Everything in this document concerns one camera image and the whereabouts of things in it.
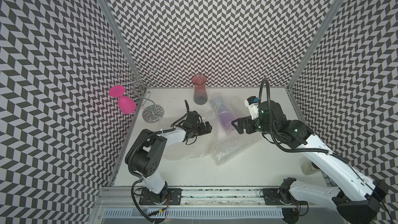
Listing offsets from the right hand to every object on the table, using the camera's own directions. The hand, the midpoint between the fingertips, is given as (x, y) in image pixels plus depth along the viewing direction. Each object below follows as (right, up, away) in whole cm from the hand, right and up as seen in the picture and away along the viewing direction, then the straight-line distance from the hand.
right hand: (241, 123), depth 70 cm
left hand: (-17, -7, +24) cm, 30 cm away
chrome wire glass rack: (-66, +28, +49) cm, 87 cm away
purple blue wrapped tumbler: (-2, 0, +30) cm, 30 cm away
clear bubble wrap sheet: (-19, -18, +18) cm, 32 cm away
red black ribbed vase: (-20, +13, +34) cm, 41 cm away
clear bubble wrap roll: (-6, -14, +11) cm, 18 cm away
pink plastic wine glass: (-61, +8, +16) cm, 64 cm away
